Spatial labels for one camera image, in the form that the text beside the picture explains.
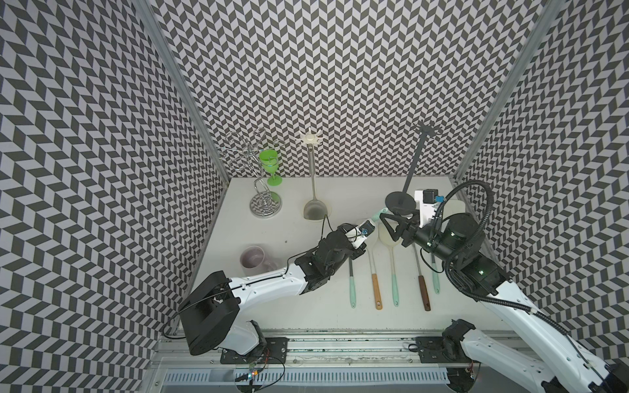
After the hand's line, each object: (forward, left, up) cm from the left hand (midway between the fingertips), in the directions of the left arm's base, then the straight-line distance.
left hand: (360, 226), depth 77 cm
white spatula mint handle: (-12, -4, +12) cm, 18 cm away
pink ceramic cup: (-3, +38, -18) cm, 42 cm away
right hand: (-4, -6, +11) cm, 13 cm away
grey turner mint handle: (-11, +2, -20) cm, 23 cm away
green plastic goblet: (+36, +35, -3) cm, 50 cm away
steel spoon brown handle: (-11, -22, -19) cm, 31 cm away
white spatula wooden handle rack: (-15, -6, -20) cm, 25 cm away
